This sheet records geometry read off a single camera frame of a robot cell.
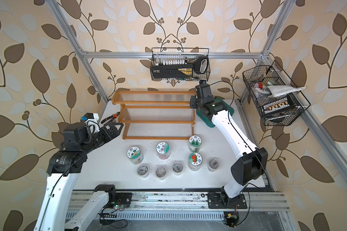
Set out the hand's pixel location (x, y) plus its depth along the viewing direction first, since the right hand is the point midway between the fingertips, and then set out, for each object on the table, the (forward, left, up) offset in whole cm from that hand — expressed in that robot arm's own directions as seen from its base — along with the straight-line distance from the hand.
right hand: (195, 99), depth 81 cm
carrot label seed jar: (-23, +36, -21) cm, 48 cm away
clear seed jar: (-31, +31, -24) cm, 50 cm away
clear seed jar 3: (-30, +12, -24) cm, 40 cm away
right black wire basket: (+13, -38, +4) cm, 40 cm away
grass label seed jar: (-17, +1, -21) cm, 27 cm away
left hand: (-19, +39, +3) cm, 43 cm away
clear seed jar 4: (-29, -9, -24) cm, 39 cm away
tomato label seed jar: (-28, +2, -21) cm, 35 cm away
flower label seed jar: (-20, +20, -21) cm, 35 cm away
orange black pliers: (+11, +60, -26) cm, 67 cm away
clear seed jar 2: (-32, +21, -24) cm, 45 cm away
